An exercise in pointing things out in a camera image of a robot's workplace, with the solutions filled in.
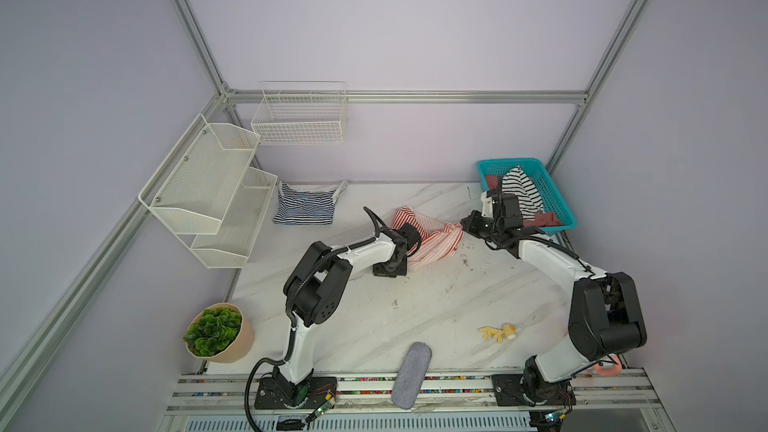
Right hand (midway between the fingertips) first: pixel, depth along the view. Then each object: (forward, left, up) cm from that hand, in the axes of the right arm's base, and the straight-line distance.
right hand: (455, 221), depth 91 cm
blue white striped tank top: (+18, +52, -13) cm, 57 cm away
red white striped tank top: (0, +5, -9) cm, 11 cm away
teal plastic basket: (+28, -38, -8) cm, 48 cm away
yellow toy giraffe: (-29, -12, -13) cm, 34 cm away
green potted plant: (-31, +63, -3) cm, 70 cm away
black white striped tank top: (+26, -29, -9) cm, 40 cm away
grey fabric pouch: (-40, +15, -11) cm, 44 cm away
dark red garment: (+8, -35, -10) cm, 37 cm away
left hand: (-10, +21, -14) cm, 27 cm away
